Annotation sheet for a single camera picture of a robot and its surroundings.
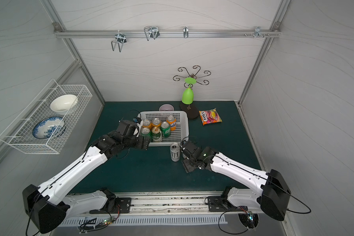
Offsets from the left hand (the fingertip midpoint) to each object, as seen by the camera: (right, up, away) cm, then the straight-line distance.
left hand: (143, 138), depth 77 cm
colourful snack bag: (+42, +11, +31) cm, 54 cm away
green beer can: (+5, 0, +13) cm, 14 cm away
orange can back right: (+14, +9, +19) cm, 25 cm away
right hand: (+25, -13, +3) cm, 28 cm away
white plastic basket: (+19, -2, +24) cm, 30 cm away
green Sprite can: (+10, +3, +16) cm, 19 cm away
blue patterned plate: (-39, +7, -12) cm, 42 cm away
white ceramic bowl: (-40, +18, -4) cm, 44 cm away
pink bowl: (+9, +19, +34) cm, 40 cm away
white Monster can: (+17, -8, +3) cm, 19 cm away
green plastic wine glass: (+25, +25, +19) cm, 40 cm away
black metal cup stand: (+29, +16, +37) cm, 50 cm away
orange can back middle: (+4, +8, +17) cm, 19 cm away
